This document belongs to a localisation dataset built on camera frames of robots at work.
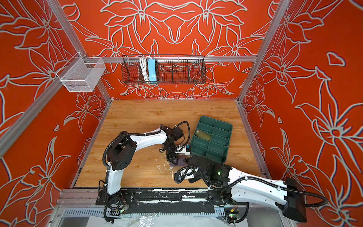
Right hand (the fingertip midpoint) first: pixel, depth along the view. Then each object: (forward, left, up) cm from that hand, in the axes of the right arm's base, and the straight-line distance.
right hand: (184, 163), depth 75 cm
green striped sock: (+20, -13, -4) cm, 24 cm away
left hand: (+5, +5, -9) cm, 11 cm away
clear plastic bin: (+53, +67, +23) cm, 88 cm away
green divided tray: (+17, -18, -4) cm, 25 cm away
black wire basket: (+59, +8, +20) cm, 63 cm away
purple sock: (+2, +2, -5) cm, 6 cm away
